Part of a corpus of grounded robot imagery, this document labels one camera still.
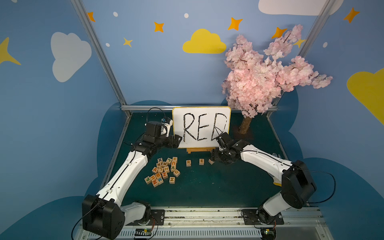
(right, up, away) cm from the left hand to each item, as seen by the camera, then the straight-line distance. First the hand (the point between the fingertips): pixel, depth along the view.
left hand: (175, 134), depth 80 cm
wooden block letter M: (-2, -26, +4) cm, 27 cm away
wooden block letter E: (+15, -18, +12) cm, 26 cm away
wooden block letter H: (-14, -25, +5) cm, 29 cm away
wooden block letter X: (-11, -17, +12) cm, 24 cm away
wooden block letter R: (+7, -18, +11) cm, 22 cm away
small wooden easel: (+14, -11, +15) cm, 23 cm away
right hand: (+24, -14, +7) cm, 28 cm away
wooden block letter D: (+21, -18, +13) cm, 30 cm away
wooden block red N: (-12, -28, +4) cm, 31 cm away
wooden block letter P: (-16, -26, +4) cm, 31 cm away
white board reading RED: (+13, +4, +10) cm, 17 cm away
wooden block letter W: (-9, -27, +4) cm, 28 cm away
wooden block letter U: (-2, -18, +10) cm, 21 cm away
